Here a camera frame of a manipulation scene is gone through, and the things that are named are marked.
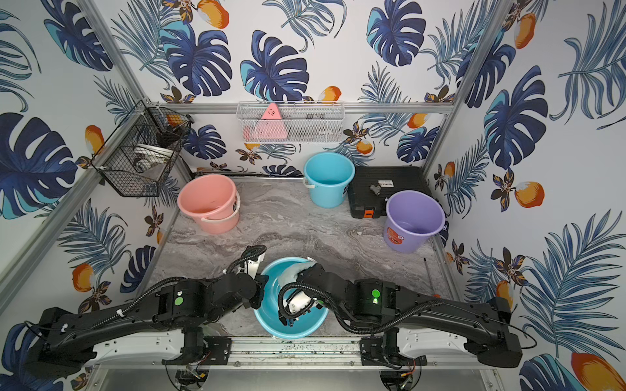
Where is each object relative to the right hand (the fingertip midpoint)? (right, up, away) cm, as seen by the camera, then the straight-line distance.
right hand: (301, 262), depth 65 cm
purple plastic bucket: (+39, +10, +25) cm, 48 cm away
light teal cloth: (-3, -3, -2) cm, 4 cm away
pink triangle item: (-13, +44, +25) cm, 52 cm away
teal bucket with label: (+10, +29, +43) cm, 53 cm away
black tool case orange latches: (+24, +17, +38) cm, 48 cm away
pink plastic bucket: (-41, +17, +41) cm, 61 cm away
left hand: (-8, -7, +6) cm, 12 cm away
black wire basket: (-51, +33, +13) cm, 62 cm away
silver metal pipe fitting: (+30, +22, +41) cm, 56 cm away
